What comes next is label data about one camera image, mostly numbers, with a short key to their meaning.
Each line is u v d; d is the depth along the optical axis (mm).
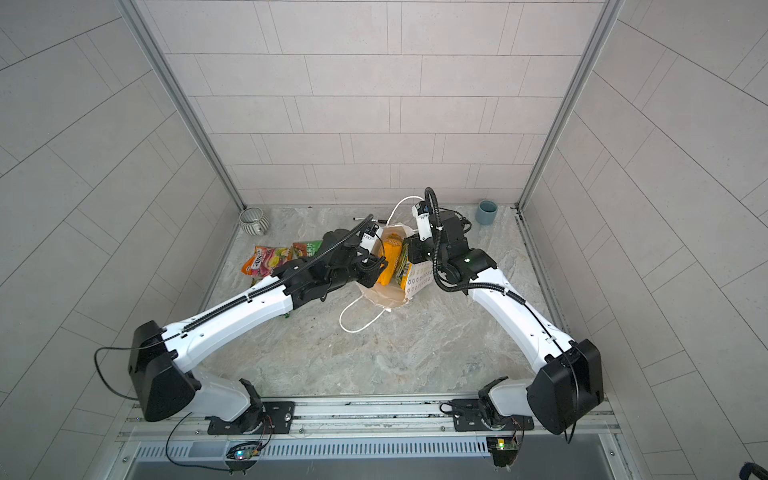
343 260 567
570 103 866
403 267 863
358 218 1117
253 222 1026
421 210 666
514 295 469
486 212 1049
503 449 685
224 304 462
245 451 642
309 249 993
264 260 965
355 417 731
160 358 399
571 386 385
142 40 736
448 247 568
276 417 709
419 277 843
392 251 841
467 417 718
